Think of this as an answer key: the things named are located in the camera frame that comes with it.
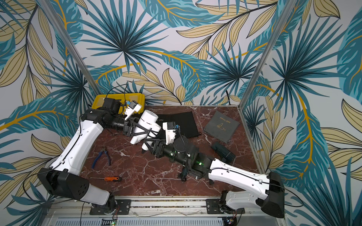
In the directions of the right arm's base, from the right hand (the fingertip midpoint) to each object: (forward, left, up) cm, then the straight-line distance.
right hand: (147, 140), depth 60 cm
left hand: (+4, +1, 0) cm, 4 cm away
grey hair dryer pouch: (+31, -46, -34) cm, 65 cm away
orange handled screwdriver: (-5, +25, -32) cm, 41 cm away
